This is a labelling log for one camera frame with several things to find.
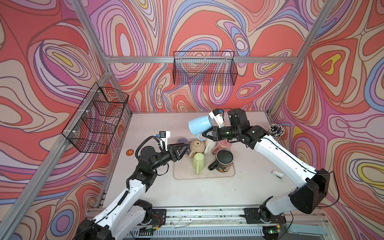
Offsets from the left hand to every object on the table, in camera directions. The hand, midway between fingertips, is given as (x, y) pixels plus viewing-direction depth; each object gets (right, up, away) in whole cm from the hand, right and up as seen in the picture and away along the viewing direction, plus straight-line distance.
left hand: (188, 146), depth 70 cm
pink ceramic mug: (+21, -1, +18) cm, 27 cm away
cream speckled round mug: (+4, -3, +21) cm, 21 cm away
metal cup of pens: (+52, +7, +18) cm, 56 cm away
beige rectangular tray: (-3, -16, +18) cm, 24 cm away
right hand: (+8, +4, +2) cm, 9 cm away
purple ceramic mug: (-4, +1, +23) cm, 24 cm away
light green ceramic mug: (+5, -11, +12) cm, 17 cm away
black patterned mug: (+19, -10, +9) cm, 23 cm away
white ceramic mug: (+13, -2, +21) cm, 25 cm away
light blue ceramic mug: (+5, +10, 0) cm, 11 cm away
